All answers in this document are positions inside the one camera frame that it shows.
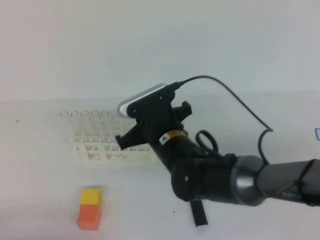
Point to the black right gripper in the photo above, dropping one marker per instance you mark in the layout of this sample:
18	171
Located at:
154	117

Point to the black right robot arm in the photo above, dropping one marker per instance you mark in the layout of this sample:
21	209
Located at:
201	173

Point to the clear test tube in rack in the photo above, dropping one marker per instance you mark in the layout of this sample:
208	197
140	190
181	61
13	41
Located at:
87	126
96	124
104	118
68	122
78	124

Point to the white test tube rack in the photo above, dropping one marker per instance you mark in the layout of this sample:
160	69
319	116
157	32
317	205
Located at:
94	138

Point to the black scoop spoon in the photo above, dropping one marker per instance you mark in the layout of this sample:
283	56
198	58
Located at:
198	213

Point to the yellow block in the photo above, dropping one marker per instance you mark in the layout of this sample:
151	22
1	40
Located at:
91	196

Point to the orange block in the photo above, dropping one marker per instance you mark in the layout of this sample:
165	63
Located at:
89	217

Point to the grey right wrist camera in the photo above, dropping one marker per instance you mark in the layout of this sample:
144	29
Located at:
122	108

